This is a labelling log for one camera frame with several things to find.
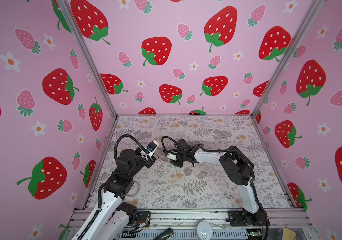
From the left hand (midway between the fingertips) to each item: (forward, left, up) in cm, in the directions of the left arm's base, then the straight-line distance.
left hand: (153, 145), depth 72 cm
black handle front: (-34, -7, -23) cm, 42 cm away
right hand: (+7, -7, -26) cm, 27 cm away
